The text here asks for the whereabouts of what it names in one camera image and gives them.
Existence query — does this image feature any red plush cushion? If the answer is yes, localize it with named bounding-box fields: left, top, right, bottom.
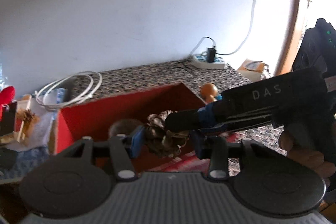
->
left=0, top=86, right=15, bottom=121

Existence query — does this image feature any orange cardboard package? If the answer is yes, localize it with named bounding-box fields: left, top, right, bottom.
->
left=238, top=59, right=271, bottom=82

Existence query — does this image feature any floral patterned cushion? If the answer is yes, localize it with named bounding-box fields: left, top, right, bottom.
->
left=70, top=61, right=286, bottom=172

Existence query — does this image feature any red cardboard box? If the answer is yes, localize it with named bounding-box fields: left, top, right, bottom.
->
left=48, top=82, right=208, bottom=175

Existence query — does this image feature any black power cable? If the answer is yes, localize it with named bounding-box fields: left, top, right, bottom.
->
left=174, top=60, right=195, bottom=72

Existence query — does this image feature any black plug adapter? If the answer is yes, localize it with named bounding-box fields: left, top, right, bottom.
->
left=206, top=46, right=217, bottom=63

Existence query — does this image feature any brown tape roll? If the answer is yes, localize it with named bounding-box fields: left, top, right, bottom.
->
left=108, top=119, right=143, bottom=138

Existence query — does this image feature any person's right hand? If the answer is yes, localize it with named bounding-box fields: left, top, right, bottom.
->
left=278, top=131, right=335, bottom=187

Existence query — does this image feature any white coiled cable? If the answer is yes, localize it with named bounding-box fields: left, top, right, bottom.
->
left=35, top=70, right=103, bottom=111

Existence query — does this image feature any white power strip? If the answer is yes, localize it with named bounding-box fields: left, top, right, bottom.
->
left=191, top=55, right=227, bottom=69

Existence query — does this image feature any white printed paper sheet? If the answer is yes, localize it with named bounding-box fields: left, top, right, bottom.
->
left=27, top=99, right=55, bottom=149

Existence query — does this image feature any blue white patterned packet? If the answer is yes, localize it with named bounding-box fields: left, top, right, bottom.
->
left=45, top=88, right=68, bottom=105

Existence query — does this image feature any black smartphone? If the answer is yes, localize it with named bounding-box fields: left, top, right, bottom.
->
left=0, top=101, right=17, bottom=137

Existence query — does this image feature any orange wooden figurine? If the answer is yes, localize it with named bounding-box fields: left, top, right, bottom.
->
left=200, top=83, right=218, bottom=103

